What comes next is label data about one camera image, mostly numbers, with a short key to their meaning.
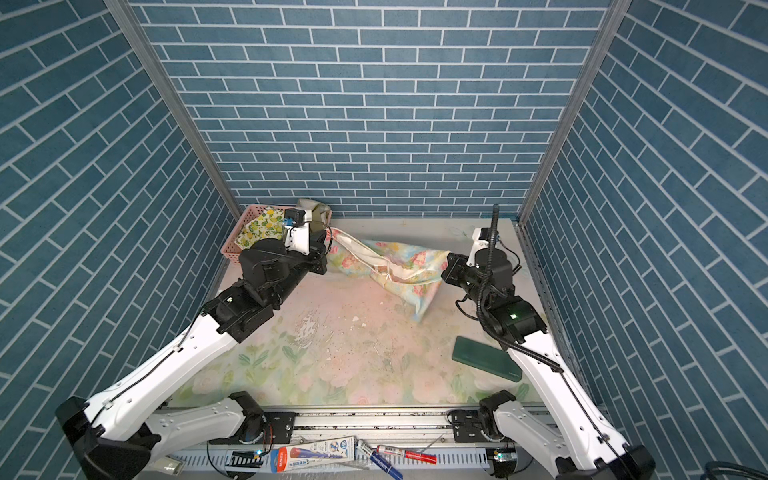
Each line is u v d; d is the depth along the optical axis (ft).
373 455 2.27
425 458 2.27
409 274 2.59
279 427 2.41
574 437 1.28
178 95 2.83
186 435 1.64
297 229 1.79
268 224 3.70
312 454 2.27
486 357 2.88
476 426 2.42
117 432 1.25
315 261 1.95
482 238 2.06
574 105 2.89
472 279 1.81
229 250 3.41
